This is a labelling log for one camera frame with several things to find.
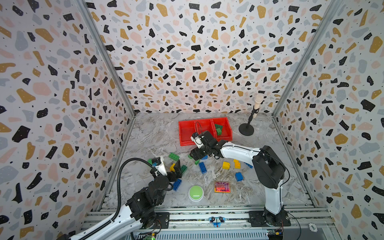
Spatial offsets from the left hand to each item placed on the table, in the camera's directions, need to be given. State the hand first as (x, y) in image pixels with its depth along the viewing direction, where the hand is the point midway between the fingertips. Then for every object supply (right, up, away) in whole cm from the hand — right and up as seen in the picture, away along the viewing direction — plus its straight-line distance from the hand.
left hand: (174, 161), depth 75 cm
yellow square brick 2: (0, -1, -7) cm, 8 cm away
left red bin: (+3, +16, +35) cm, 39 cm away
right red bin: (+32, +12, +34) cm, 48 cm away
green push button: (+10, -19, +6) cm, 22 cm away
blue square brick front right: (+36, -13, +15) cm, 41 cm away
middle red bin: (+17, +18, +35) cm, 43 cm away
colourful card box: (+25, -17, +9) cm, 31 cm away
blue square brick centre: (+15, 0, +9) cm, 18 cm away
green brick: (-4, -2, +20) cm, 20 cm away
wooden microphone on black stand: (+47, +15, +38) cm, 62 cm away
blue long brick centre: (+14, -8, +17) cm, 23 cm away
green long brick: (+3, -8, +15) cm, 17 cm away
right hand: (+9, +4, +16) cm, 19 cm away
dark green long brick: (+26, +16, +34) cm, 46 cm away
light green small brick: (+6, -1, +15) cm, 17 cm away
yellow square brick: (+29, -7, +18) cm, 34 cm away
